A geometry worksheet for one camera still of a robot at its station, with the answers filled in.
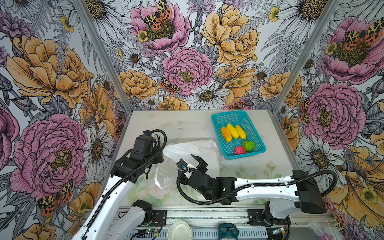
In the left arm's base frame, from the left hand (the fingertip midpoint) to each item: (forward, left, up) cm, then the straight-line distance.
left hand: (158, 157), depth 74 cm
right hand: (-4, -14, 0) cm, 15 cm away
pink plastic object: (-29, -75, -18) cm, 82 cm away
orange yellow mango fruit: (+25, -39, -16) cm, 49 cm away
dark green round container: (-29, -31, -11) cm, 44 cm away
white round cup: (-27, -10, -20) cm, 36 cm away
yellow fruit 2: (+28, -45, -17) cm, 55 cm away
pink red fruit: (+11, -45, -14) cm, 48 cm away
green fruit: (+15, -52, -15) cm, 56 cm away
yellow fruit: (+25, -50, -16) cm, 58 cm away
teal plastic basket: (+40, -48, -15) cm, 64 cm away
